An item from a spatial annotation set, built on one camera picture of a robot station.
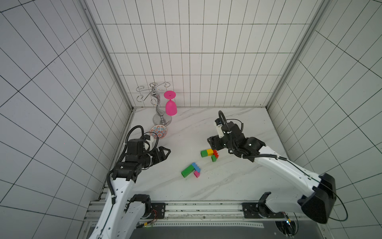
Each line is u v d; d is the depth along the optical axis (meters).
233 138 0.55
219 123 0.66
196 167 0.87
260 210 0.65
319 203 0.38
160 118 1.10
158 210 0.72
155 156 0.64
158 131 1.03
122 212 0.44
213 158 0.90
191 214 0.73
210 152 0.92
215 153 0.92
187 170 0.85
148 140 0.68
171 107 0.97
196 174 0.83
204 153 0.92
